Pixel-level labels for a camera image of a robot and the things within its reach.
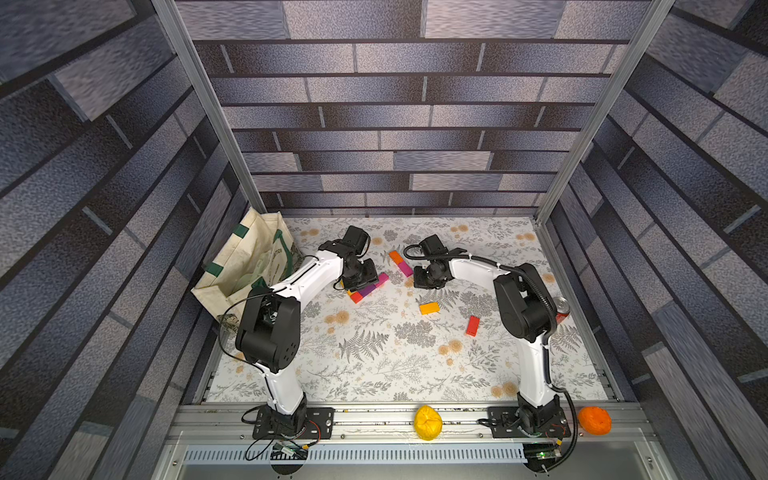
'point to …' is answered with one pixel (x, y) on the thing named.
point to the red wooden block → (473, 325)
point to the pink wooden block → (406, 269)
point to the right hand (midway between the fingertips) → (417, 281)
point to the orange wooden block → (396, 257)
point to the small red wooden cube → (356, 297)
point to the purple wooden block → (366, 289)
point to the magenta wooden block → (382, 278)
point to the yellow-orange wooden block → (430, 308)
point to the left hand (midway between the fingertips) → (376, 279)
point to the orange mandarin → (595, 420)
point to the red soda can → (562, 306)
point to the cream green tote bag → (258, 251)
